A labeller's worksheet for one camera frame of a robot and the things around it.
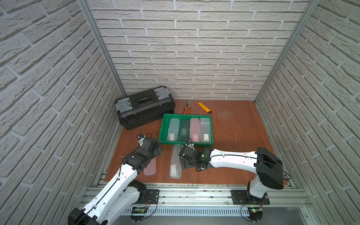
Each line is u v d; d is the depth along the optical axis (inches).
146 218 26.8
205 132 37.3
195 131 38.3
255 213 27.7
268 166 17.3
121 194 18.7
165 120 40.7
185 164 28.1
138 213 28.0
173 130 39.8
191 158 24.0
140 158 21.6
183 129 39.3
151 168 32.7
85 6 27.4
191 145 29.1
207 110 44.6
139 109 36.2
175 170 32.0
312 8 27.4
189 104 46.1
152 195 29.7
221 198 29.8
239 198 28.8
